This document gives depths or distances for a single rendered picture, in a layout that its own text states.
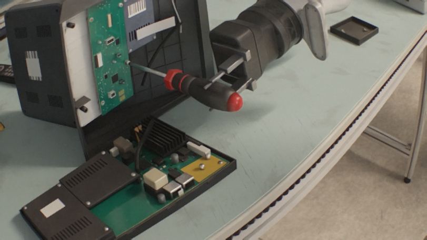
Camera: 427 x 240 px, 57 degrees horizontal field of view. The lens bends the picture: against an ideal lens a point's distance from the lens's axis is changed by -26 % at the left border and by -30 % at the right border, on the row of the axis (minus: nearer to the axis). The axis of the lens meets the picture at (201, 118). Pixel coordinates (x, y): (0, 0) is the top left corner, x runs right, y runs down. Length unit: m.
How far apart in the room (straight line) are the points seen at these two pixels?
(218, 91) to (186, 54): 0.20
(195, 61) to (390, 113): 1.94
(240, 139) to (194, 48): 0.15
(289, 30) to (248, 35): 0.07
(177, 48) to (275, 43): 0.16
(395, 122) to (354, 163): 0.46
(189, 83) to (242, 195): 0.13
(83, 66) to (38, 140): 0.17
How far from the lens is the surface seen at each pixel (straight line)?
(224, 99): 0.53
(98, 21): 0.60
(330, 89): 0.75
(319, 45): 0.65
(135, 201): 0.56
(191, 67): 0.74
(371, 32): 0.96
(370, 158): 2.23
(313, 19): 0.63
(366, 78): 0.80
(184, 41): 0.72
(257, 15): 0.61
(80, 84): 0.62
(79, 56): 0.60
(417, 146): 1.99
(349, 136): 0.74
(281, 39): 0.62
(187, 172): 0.59
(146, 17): 0.66
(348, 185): 2.08
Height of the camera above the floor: 1.38
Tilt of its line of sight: 34 degrees down
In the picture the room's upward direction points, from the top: 6 degrees counter-clockwise
